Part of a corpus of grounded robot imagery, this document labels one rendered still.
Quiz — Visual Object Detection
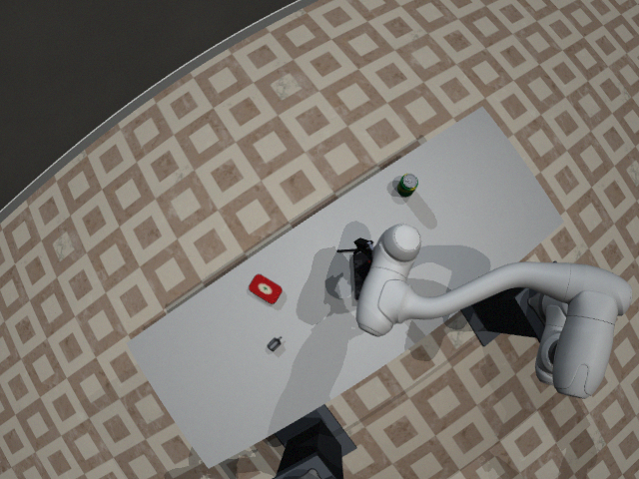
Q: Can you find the black power strip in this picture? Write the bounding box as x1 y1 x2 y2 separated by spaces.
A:
337 248 370 300

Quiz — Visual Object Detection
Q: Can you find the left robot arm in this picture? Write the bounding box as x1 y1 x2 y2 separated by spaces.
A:
298 468 321 479

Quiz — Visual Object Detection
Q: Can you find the red rectangular tin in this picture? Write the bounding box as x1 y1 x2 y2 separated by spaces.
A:
250 274 282 303

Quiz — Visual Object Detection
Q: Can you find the green drink can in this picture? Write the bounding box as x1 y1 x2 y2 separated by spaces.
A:
397 174 418 197

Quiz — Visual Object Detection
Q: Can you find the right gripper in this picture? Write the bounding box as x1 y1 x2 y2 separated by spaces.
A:
353 238 373 262

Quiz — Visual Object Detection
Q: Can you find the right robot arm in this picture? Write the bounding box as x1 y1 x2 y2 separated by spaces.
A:
355 224 632 399

